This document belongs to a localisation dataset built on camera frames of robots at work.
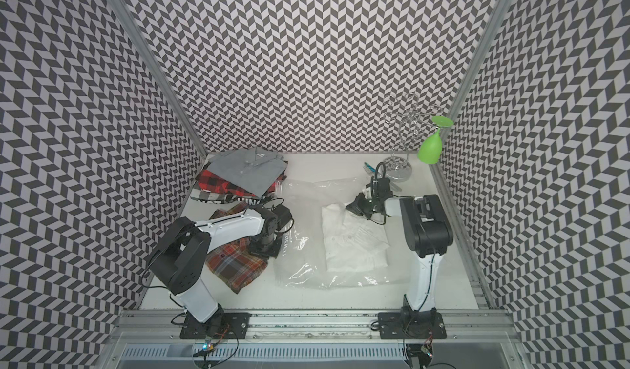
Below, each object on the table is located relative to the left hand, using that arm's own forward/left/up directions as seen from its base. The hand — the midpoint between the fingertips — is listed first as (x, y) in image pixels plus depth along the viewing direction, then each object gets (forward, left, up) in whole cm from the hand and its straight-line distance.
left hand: (265, 259), depth 86 cm
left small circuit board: (-25, +11, +4) cm, 28 cm away
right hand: (+21, -31, 0) cm, 37 cm away
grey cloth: (+35, +8, +9) cm, 37 cm away
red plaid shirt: (+30, +27, +8) cm, 41 cm away
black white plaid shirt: (+26, +26, +2) cm, 37 cm away
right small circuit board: (-27, -50, 0) cm, 57 cm away
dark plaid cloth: (-2, +10, +2) cm, 10 cm away
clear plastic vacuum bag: (-2, -13, 0) cm, 13 cm away
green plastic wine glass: (+30, -59, +24) cm, 71 cm away
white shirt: (+6, -31, +1) cm, 32 cm away
